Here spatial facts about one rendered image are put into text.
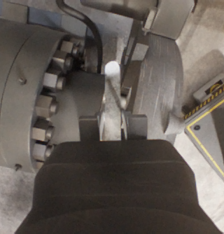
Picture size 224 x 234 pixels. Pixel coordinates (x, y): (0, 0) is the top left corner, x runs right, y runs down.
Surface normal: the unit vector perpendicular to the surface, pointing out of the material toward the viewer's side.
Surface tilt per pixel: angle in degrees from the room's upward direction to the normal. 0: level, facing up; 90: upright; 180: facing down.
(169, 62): 46
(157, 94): 31
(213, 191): 0
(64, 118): 8
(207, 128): 0
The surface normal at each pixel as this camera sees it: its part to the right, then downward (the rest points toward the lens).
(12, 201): -0.01, 0.35
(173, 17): -0.11, 0.67
